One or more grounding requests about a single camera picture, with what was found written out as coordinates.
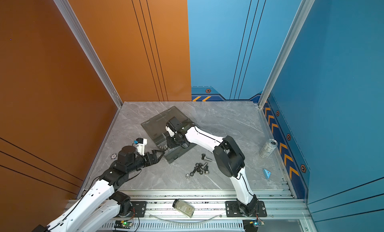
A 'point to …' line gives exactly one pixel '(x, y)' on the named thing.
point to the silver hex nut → (187, 176)
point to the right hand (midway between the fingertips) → (168, 144)
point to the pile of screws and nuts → (201, 168)
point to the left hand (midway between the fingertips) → (160, 153)
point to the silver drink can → (267, 148)
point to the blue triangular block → (267, 174)
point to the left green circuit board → (123, 224)
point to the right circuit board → (250, 225)
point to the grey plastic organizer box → (156, 127)
